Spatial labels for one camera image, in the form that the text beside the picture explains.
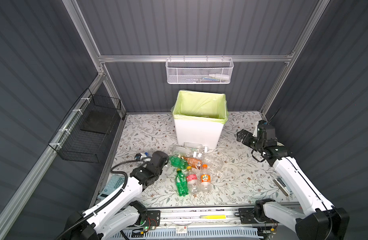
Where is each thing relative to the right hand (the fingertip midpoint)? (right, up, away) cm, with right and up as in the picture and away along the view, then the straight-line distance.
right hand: (246, 136), depth 80 cm
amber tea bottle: (-28, -16, +8) cm, 33 cm away
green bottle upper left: (-38, -17, +12) cm, 43 cm away
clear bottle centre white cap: (-17, -16, +7) cm, 24 cm away
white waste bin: (-20, +1, +7) cm, 21 cm away
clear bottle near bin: (-31, -9, +15) cm, 36 cm away
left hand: (-46, -12, +2) cm, 47 cm away
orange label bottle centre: (-22, -26, +1) cm, 34 cm away
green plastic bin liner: (-23, +19, +17) cm, 34 cm away
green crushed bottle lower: (-35, -26, +3) cm, 44 cm away
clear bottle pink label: (-29, -25, +3) cm, 38 cm away
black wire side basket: (-84, 0, -8) cm, 84 cm away
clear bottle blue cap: (-53, -9, -7) cm, 54 cm away
